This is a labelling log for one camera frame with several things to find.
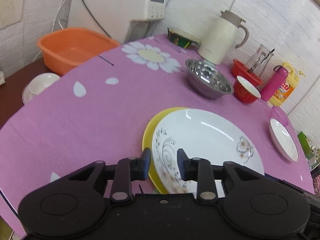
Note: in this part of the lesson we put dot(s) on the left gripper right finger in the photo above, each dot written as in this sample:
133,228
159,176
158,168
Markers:
249,204

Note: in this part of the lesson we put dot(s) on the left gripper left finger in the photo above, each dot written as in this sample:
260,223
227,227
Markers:
75,203

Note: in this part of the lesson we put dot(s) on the white floral plate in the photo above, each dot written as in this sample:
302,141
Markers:
201,134

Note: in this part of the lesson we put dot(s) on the red white-lined bowl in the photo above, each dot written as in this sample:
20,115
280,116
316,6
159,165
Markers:
245,91

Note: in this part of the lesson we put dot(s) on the purple plastic bowl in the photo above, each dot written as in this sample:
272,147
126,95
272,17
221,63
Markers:
278,114

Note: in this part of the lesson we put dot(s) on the small white saucer plate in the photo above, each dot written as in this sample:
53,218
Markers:
283,141

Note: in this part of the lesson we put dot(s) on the green box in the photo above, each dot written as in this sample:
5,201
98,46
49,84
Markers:
305,145

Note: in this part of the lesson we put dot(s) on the pink floral tablecloth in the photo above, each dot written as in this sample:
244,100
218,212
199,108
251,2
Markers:
99,111

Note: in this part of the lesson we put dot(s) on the yellow plate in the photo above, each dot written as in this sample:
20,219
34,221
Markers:
147,142

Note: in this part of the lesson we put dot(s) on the white saucer on side table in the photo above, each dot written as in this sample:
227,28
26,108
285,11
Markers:
27,95

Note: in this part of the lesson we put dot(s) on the yellow dish soap bottle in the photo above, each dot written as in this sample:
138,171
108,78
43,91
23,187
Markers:
287,87

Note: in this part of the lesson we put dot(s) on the white bowl on side table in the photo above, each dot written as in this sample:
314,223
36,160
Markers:
42,82

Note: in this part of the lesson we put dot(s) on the steel bowl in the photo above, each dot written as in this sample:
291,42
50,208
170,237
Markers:
206,80

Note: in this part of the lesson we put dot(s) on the pink thermos bottle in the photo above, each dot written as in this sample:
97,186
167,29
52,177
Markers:
277,79

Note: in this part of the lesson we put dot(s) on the red plastic basket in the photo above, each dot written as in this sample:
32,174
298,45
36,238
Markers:
239,69

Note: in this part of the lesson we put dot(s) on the glass carafe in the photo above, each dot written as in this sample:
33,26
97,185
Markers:
262,50

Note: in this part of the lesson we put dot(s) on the orange plastic basin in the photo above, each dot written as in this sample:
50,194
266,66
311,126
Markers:
68,48

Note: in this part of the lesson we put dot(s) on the black stirrer in carafe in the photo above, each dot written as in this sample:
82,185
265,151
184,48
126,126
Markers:
260,61

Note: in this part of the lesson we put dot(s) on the cream thermos jug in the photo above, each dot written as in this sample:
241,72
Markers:
220,37

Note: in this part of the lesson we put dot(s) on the green instant noodle bowl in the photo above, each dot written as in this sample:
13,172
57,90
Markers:
182,38

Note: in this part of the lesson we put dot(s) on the white water dispenser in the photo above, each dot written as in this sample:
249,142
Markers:
121,20

